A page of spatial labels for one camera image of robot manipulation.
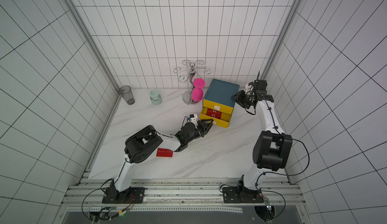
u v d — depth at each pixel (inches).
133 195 28.5
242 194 26.4
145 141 23.2
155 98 42.5
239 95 30.6
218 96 33.7
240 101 30.6
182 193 29.4
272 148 18.3
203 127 31.3
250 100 25.4
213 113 37.7
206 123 33.6
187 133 28.6
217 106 33.3
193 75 37.3
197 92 37.3
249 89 31.7
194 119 34.4
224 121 34.0
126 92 43.2
